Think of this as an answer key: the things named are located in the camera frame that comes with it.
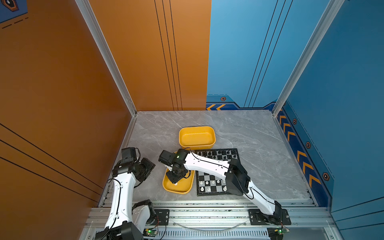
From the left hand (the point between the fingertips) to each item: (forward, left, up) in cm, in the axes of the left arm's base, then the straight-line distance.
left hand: (152, 165), depth 81 cm
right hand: (-6, -11, -6) cm, 14 cm away
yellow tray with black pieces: (+25, -24, -9) cm, 36 cm away
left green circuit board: (-29, -2, -11) cm, 31 cm away
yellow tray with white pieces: (-8, -17, -9) cm, 21 cm away
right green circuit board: (-28, -64, -9) cm, 71 cm away
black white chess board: (-7, -31, -8) cm, 32 cm away
